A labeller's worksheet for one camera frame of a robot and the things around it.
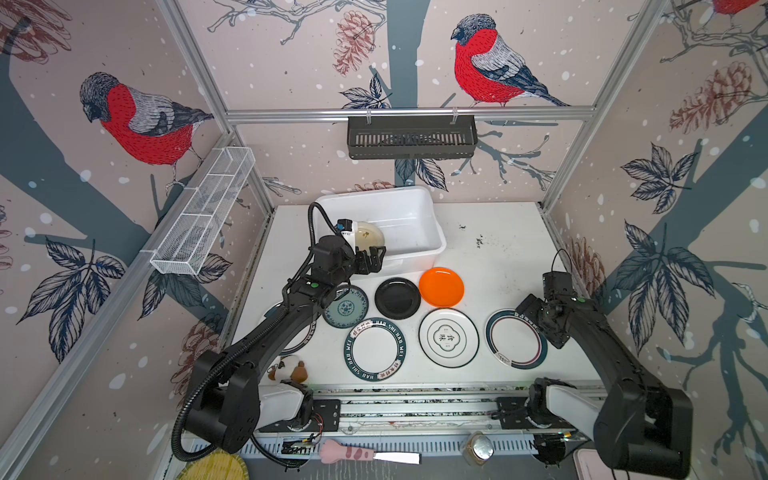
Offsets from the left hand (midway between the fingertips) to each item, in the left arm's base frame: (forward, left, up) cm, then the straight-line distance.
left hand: (372, 247), depth 80 cm
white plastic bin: (+32, -12, -22) cm, 41 cm away
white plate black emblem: (-17, -22, -22) cm, 35 cm away
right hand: (-14, -46, -17) cm, 51 cm away
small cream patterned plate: (+22, +3, -21) cm, 30 cm away
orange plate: (0, -22, -23) cm, 32 cm away
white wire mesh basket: (-6, +44, +8) cm, 45 cm away
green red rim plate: (-18, -42, -22) cm, 51 cm away
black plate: (-4, -7, -22) cm, 24 cm away
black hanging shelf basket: (+44, -13, +6) cm, 46 cm away
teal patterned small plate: (-8, +9, -22) cm, 25 cm away
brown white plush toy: (-27, +20, -21) cm, 40 cm away
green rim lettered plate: (-20, 0, -22) cm, 30 cm away
